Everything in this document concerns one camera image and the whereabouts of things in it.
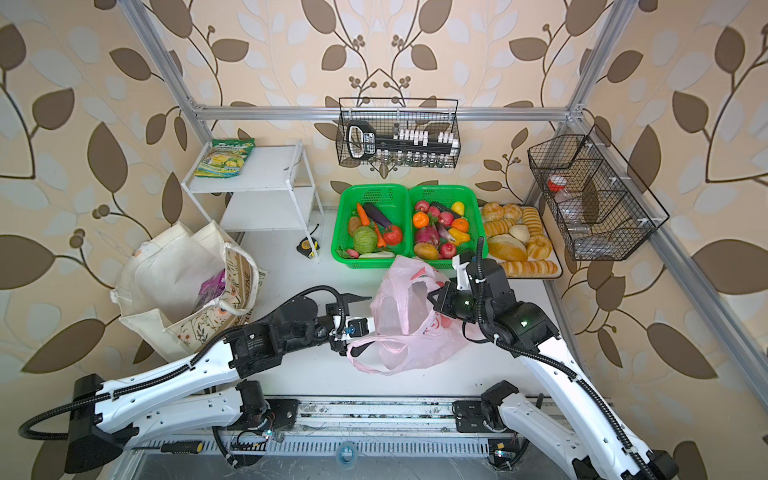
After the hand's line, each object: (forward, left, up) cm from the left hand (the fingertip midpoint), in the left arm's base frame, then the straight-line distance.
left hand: (373, 311), depth 67 cm
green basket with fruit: (+46, -22, -20) cm, 55 cm away
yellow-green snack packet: (+40, +45, +12) cm, 62 cm away
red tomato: (+36, -3, -16) cm, 39 cm away
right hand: (+3, -13, 0) cm, 13 cm away
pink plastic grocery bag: (-4, -8, -1) cm, 9 cm away
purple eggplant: (+50, +4, -21) cm, 55 cm away
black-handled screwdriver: (-25, +44, -21) cm, 55 cm away
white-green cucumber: (+31, 0, -20) cm, 37 cm away
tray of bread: (+36, -47, -17) cm, 61 cm away
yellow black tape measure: (+33, +28, -21) cm, 48 cm away
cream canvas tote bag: (+11, +58, -14) cm, 60 cm away
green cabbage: (+34, +6, -16) cm, 38 cm away
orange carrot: (+50, +9, -21) cm, 55 cm away
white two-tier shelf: (+32, +30, +7) cm, 44 cm away
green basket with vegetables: (+43, +4, -19) cm, 47 cm away
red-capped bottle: (+35, -48, +10) cm, 60 cm away
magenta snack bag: (+12, +49, -14) cm, 53 cm away
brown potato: (+43, +11, -18) cm, 48 cm away
